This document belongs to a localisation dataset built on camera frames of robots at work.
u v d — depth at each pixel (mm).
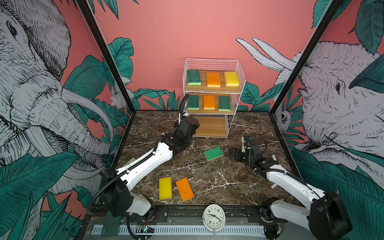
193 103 904
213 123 1051
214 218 701
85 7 698
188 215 749
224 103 887
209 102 889
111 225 705
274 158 944
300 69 929
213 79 783
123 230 701
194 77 783
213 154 954
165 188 820
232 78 772
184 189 817
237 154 762
